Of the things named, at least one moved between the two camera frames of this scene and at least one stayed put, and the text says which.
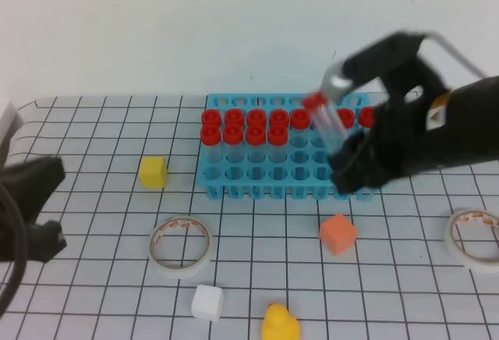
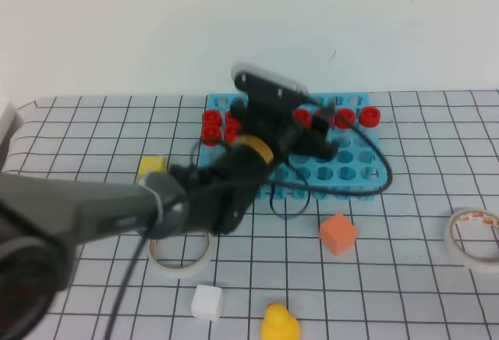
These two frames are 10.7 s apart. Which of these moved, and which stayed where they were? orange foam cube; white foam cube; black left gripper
Moved: black left gripper
Stayed: orange foam cube; white foam cube
